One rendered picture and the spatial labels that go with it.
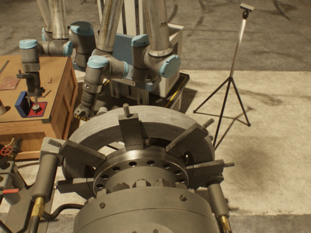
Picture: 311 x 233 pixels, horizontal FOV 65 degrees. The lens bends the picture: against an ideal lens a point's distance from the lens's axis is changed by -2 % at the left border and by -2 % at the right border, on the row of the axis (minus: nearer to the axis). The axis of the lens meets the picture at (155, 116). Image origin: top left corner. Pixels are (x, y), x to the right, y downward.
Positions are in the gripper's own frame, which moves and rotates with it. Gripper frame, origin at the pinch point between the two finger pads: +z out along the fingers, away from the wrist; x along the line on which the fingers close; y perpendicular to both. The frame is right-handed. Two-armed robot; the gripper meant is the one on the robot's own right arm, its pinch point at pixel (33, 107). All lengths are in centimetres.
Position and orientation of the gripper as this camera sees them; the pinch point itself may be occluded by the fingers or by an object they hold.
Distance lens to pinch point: 155.5
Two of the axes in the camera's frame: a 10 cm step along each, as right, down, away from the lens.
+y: 3.0, -2.9, 9.1
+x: -9.5, -1.0, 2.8
